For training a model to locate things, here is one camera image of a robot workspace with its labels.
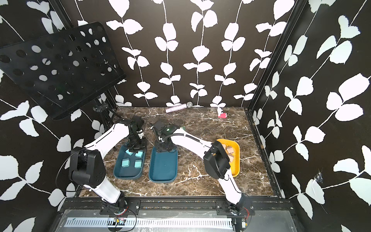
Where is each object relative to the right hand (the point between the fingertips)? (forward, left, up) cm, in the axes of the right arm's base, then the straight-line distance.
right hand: (158, 148), depth 84 cm
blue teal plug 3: (-6, +21, -8) cm, 23 cm away
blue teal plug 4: (-7, +13, -8) cm, 17 cm away
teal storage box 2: (-11, +17, -11) cm, 23 cm away
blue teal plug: (+1, +21, -9) cm, 23 cm away
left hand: (0, +9, -1) cm, 9 cm away
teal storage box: (-7, -2, -11) cm, 13 cm away
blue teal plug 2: (0, +13, -8) cm, 15 cm away
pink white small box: (+36, -45, -10) cm, 59 cm away
